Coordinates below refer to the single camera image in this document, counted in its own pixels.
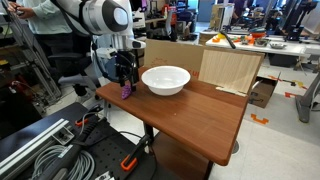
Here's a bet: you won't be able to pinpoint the person in light shirt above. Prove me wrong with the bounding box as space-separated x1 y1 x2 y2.
6 0 94 98

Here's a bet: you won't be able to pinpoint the large cardboard box orange print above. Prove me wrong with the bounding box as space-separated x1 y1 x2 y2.
143 38 206 81

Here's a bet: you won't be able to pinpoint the black ribbed cable connector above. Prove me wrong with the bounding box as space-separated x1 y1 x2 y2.
71 114 103 148

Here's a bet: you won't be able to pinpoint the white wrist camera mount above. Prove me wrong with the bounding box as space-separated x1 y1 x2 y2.
95 46 118 62

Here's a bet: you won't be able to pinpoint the purple plastic grapes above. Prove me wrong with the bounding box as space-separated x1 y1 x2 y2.
120 83 133 101

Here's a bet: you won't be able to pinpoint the gray metal stand leg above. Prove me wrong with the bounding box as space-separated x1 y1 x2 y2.
294 71 320 124

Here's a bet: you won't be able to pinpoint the black robot cable hose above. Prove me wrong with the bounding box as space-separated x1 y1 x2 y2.
49 0 89 38

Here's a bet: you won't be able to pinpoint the thin black cable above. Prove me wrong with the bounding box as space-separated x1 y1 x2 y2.
99 130 145 142

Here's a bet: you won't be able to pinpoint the gray metal rack frame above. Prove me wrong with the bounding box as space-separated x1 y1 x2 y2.
0 0 63 111

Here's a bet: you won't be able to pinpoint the small metal bowl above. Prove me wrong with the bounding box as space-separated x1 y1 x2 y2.
269 41 287 50

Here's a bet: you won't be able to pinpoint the light wood board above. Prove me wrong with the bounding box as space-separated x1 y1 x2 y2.
198 48 266 98

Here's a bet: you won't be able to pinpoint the black machine stand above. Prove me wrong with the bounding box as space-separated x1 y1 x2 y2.
283 0 320 43

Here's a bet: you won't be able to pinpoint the white bowl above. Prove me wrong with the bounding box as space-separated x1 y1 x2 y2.
140 65 192 97

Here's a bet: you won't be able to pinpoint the black perforated breadboard table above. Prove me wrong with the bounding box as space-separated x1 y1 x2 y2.
0 101 158 180

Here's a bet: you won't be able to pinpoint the orange black bar clamp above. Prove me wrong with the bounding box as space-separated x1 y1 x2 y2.
119 133 152 173
74 103 104 128

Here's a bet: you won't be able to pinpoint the white work table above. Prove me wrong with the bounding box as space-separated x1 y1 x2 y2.
204 33 320 58

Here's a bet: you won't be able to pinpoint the black handheld tool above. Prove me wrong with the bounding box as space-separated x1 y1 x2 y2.
219 30 237 50

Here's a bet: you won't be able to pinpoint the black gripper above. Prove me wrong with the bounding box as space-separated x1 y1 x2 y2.
114 49 140 93

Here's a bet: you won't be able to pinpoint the beige cabinet box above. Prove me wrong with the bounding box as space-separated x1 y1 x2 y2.
209 3 236 33

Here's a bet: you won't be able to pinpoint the small open cardboard box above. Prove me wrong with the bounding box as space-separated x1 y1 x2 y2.
248 75 280 109

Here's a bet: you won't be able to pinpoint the red bowl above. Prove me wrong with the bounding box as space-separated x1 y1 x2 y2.
249 27 268 40

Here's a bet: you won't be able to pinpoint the aluminium rail profile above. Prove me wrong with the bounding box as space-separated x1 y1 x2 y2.
0 118 75 180

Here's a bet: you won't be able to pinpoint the gray cable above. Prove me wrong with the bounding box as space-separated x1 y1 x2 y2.
31 144 96 180

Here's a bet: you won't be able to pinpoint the black office chair base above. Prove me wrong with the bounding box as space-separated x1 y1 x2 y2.
48 51 101 101

